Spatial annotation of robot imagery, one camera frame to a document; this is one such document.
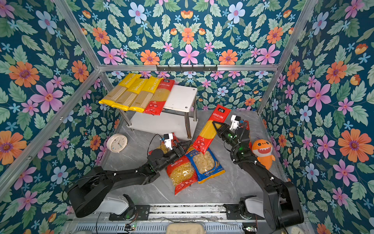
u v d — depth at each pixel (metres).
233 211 0.73
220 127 0.72
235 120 0.73
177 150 0.69
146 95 0.78
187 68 0.92
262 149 0.88
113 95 0.78
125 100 0.75
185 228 0.65
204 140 0.73
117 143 0.91
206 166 0.86
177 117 1.08
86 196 0.42
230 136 0.69
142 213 0.73
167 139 0.73
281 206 0.41
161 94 0.78
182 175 0.82
